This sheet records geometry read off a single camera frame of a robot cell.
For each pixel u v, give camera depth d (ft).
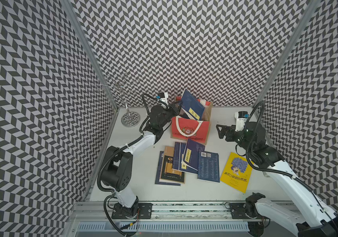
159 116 2.07
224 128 2.22
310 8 2.20
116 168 1.50
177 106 2.56
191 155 2.91
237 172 2.78
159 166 2.81
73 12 2.39
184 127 2.91
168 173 2.69
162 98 2.37
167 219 2.32
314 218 1.24
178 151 2.92
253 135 1.67
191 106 2.81
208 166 2.84
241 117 2.01
